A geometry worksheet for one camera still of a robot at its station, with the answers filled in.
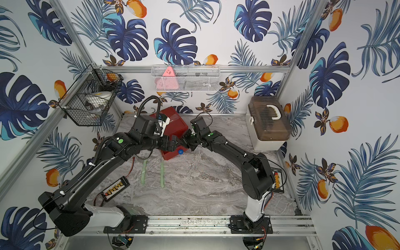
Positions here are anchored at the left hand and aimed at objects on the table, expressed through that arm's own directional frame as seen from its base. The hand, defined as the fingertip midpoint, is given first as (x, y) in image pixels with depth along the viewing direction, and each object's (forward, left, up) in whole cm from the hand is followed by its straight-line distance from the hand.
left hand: (172, 136), depth 70 cm
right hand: (+6, 0, -11) cm, 13 cm away
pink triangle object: (+36, +9, +4) cm, 37 cm away
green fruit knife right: (-2, +10, -30) cm, 32 cm away
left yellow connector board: (-16, +32, -30) cm, 46 cm away
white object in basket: (+18, +41, +3) cm, 45 cm away
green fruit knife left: (-5, +20, -31) cm, 38 cm away
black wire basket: (+36, +53, +3) cm, 64 cm away
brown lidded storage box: (+26, -53, -15) cm, 61 cm away
